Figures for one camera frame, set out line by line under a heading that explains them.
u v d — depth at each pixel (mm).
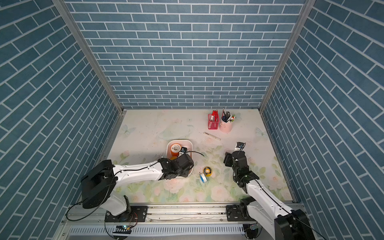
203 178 812
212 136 1052
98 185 437
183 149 769
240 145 753
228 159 773
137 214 727
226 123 995
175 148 933
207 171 884
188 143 956
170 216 737
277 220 423
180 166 643
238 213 734
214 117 1050
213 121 1062
